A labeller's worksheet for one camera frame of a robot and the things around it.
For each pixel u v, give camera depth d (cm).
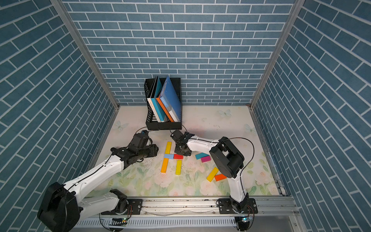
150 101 85
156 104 87
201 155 93
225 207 74
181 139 74
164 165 89
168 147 96
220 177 84
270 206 75
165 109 92
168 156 92
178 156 91
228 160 51
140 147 65
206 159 91
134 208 74
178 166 87
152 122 110
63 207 38
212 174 85
